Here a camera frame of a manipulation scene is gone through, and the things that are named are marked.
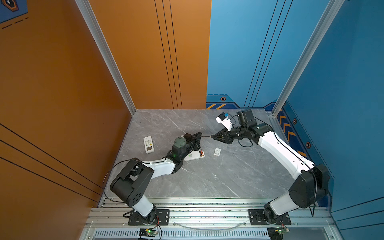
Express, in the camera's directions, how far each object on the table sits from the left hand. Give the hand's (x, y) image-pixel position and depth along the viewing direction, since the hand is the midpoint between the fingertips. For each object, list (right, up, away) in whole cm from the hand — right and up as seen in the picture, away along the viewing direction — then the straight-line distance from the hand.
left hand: (203, 129), depth 82 cm
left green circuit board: (-27, -49, -11) cm, 57 cm away
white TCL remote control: (-5, -16, +12) cm, 21 cm away
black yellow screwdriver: (+7, -3, -8) cm, 11 cm away
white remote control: (-36, -10, +18) cm, 42 cm away
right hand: (+6, -3, -4) cm, 8 cm away
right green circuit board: (+37, -47, -12) cm, 61 cm away
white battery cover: (+10, -15, +15) cm, 23 cm away
